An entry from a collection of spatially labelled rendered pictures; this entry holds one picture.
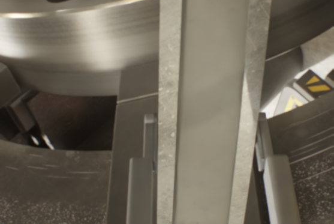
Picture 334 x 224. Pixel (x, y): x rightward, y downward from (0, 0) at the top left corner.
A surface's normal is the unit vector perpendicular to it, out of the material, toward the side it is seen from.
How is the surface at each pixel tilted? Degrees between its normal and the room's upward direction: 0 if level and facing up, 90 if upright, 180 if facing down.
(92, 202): 90
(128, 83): 90
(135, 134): 90
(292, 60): 93
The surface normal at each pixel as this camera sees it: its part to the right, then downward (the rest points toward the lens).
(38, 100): 0.67, 0.32
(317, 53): -0.73, 0.58
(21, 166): -0.28, -0.73
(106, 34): -0.16, 0.68
